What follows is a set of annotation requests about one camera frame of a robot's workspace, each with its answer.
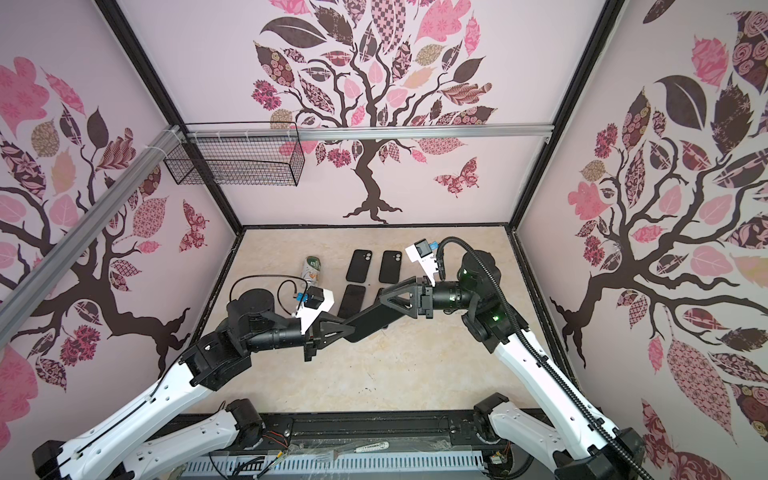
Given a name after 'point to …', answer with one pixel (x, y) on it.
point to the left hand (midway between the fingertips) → (351, 331)
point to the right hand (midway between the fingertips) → (386, 299)
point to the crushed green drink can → (311, 269)
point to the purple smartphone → (380, 289)
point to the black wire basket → (241, 153)
